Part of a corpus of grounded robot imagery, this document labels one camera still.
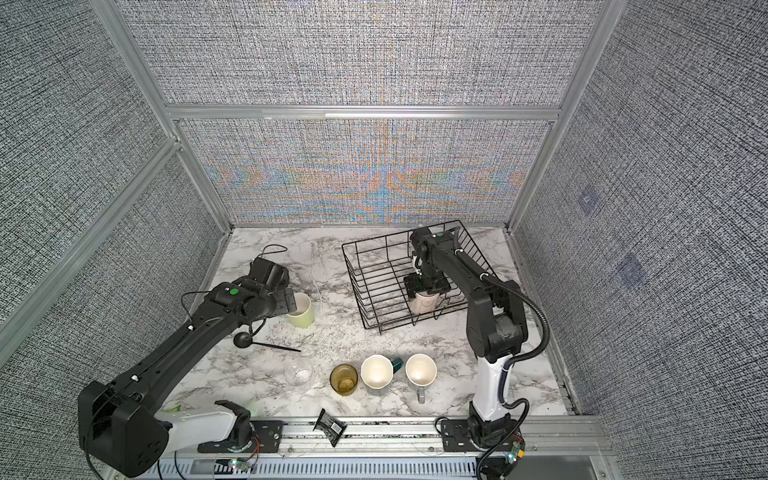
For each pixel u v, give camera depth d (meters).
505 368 0.54
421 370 0.80
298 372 0.84
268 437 0.74
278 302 0.73
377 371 0.80
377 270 1.04
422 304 0.88
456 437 0.73
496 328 0.51
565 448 0.76
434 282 0.79
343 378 0.82
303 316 0.85
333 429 0.73
